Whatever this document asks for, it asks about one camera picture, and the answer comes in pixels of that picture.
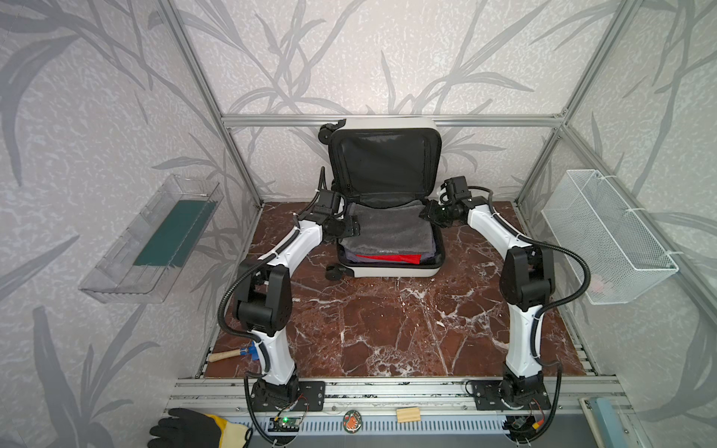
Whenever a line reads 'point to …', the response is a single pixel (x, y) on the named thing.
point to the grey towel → (391, 226)
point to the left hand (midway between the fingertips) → (353, 219)
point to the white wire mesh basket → (615, 255)
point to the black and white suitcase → (386, 167)
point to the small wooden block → (411, 414)
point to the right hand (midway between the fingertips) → (424, 207)
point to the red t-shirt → (414, 258)
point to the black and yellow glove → (193, 429)
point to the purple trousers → (426, 258)
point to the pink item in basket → (597, 284)
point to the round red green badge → (352, 421)
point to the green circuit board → (284, 424)
